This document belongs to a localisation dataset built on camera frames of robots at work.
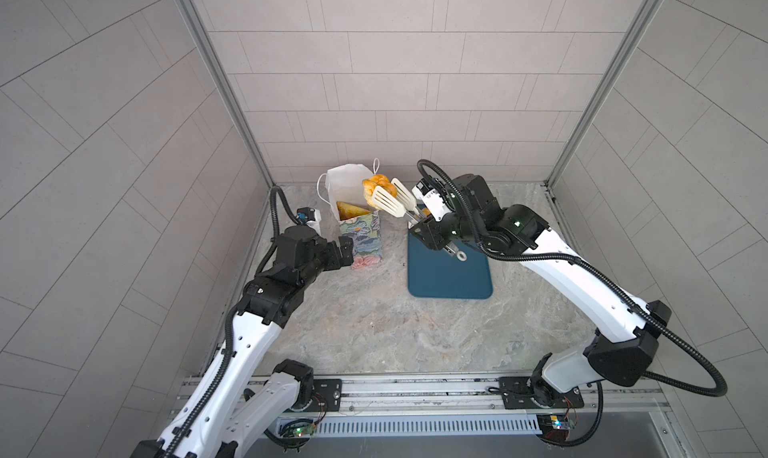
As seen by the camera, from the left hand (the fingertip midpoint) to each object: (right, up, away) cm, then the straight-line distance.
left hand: (344, 238), depth 71 cm
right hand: (+17, +3, -4) cm, 18 cm away
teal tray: (+25, -13, +19) cm, 34 cm away
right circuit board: (+49, -43, -4) cm, 66 cm away
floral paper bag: (-3, +15, +18) cm, 24 cm away
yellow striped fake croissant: (-3, +7, +20) cm, 21 cm away
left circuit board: (-7, -41, -7) cm, 42 cm away
